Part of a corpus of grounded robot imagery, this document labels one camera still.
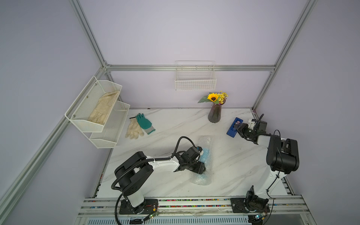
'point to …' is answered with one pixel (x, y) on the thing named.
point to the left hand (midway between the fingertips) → (201, 169)
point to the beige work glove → (134, 129)
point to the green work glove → (145, 123)
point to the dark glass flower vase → (214, 114)
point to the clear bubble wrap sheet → (206, 143)
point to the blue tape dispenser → (233, 130)
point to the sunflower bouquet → (216, 98)
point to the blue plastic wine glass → (204, 159)
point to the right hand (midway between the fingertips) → (235, 128)
